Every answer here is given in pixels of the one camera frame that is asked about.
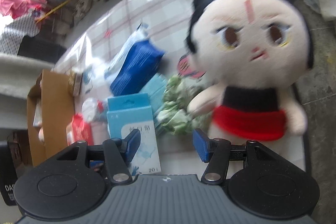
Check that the checkered floral table cloth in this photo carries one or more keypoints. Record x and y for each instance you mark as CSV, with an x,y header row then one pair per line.
x,y
168,24

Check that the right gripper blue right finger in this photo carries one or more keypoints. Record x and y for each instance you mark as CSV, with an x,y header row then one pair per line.
x,y
214,152

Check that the green cloth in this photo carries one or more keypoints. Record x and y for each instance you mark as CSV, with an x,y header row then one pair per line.
x,y
173,117

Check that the pink clothes pile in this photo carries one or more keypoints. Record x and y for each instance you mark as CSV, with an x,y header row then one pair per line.
x,y
18,8

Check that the black-haired plush doll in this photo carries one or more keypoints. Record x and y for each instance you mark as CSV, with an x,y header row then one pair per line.
x,y
253,50

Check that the brown cardboard box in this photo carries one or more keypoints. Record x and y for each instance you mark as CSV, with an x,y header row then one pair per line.
x,y
57,106

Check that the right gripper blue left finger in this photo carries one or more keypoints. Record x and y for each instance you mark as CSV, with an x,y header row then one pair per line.
x,y
118,154

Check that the blue white wipes pack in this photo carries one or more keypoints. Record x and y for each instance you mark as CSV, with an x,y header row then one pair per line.
x,y
134,65

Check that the white sofa cushion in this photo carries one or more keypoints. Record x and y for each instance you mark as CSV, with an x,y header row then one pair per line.
x,y
17,75

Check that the red snack packet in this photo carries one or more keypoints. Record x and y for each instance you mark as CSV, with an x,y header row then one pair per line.
x,y
78,129

